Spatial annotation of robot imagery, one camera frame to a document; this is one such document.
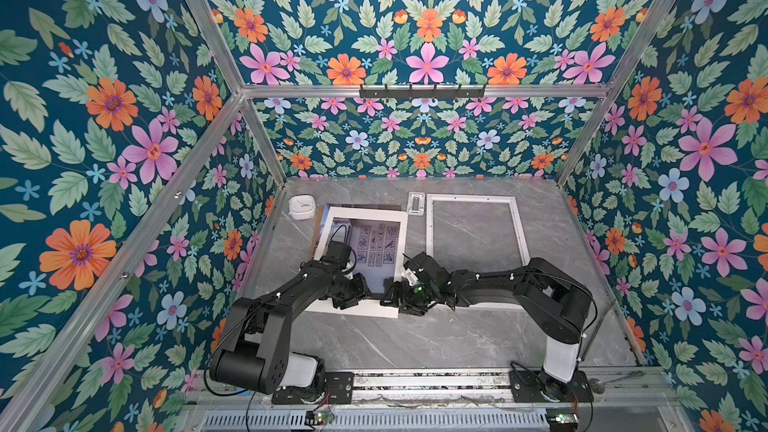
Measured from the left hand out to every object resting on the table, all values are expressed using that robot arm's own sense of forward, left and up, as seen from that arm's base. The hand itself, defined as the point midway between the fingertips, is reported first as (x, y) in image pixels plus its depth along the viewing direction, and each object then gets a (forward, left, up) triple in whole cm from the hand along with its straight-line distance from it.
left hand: (371, 290), depth 86 cm
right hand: (-5, -4, 0) cm, 6 cm away
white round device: (+34, +26, -1) cm, 43 cm away
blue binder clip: (-28, +16, +31) cm, 45 cm away
